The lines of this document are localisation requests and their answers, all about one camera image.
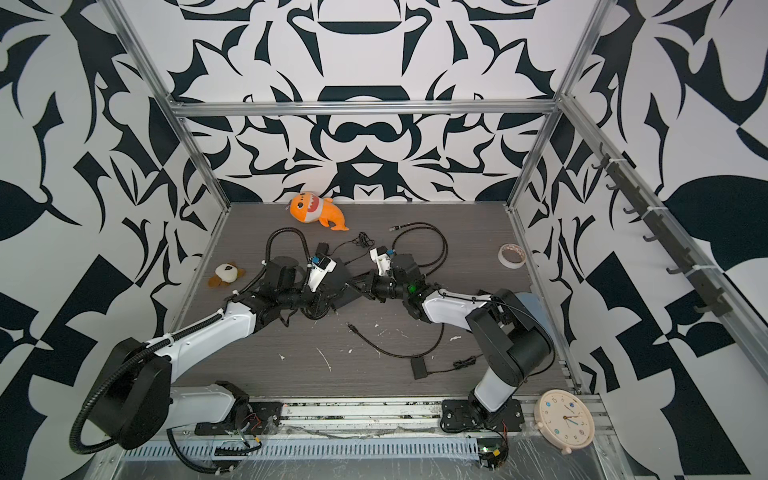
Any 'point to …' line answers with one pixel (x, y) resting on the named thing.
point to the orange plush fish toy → (306, 208)
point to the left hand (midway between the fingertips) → (342, 287)
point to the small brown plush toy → (225, 274)
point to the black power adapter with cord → (322, 248)
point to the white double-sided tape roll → (511, 256)
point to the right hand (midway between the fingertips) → (348, 285)
